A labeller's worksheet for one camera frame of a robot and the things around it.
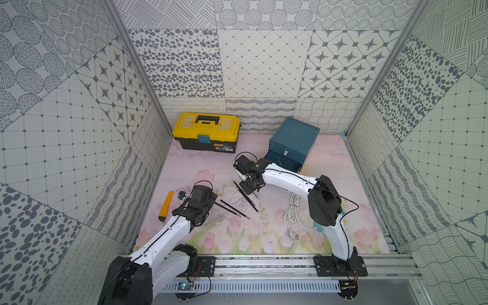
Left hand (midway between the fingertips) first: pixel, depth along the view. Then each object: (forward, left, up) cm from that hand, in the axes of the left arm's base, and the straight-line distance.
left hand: (210, 197), depth 86 cm
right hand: (+6, -19, 0) cm, 20 cm away
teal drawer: (+18, -34, +5) cm, 39 cm away
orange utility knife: (-3, +22, -6) cm, 23 cm away
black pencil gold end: (-2, -12, -7) cm, 14 cm away
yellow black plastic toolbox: (+32, +1, +11) cm, 34 cm away
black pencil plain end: (+4, -16, -6) cm, 18 cm away
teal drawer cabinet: (+23, -39, +16) cm, 48 cm away
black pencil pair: (-3, -8, -7) cm, 12 cm away
